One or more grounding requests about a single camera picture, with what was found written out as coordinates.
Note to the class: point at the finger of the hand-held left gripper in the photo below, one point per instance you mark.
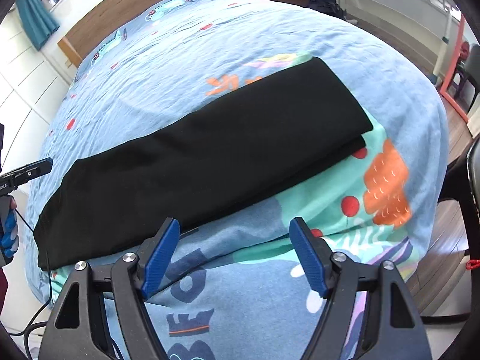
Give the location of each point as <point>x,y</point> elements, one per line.
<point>32,172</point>

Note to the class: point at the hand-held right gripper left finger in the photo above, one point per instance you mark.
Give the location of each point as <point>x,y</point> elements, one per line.
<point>161,258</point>

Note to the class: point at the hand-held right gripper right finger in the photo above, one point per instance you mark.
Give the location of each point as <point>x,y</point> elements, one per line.
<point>311,258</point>

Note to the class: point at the black pants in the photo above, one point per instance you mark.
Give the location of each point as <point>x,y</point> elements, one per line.
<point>206,157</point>

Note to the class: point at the person's left hand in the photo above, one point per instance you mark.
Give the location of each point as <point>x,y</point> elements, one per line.
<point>10,240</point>

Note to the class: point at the white wardrobe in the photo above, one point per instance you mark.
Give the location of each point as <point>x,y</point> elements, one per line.
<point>22,82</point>

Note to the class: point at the teal curtain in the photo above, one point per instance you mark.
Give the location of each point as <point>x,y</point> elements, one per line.
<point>35,18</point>

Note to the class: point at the black office chair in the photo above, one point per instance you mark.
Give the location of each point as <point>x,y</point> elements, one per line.
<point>472,195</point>

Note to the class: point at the wooden headboard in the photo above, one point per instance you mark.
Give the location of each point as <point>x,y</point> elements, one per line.
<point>131,0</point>

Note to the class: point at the bed with blue patterned sheet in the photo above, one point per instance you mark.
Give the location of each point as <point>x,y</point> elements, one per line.
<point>262,45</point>

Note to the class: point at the dark grey stool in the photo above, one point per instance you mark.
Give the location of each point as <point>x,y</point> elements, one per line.
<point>470,78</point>

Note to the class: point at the orange metal frame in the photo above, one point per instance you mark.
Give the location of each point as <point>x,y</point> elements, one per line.
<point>448,71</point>

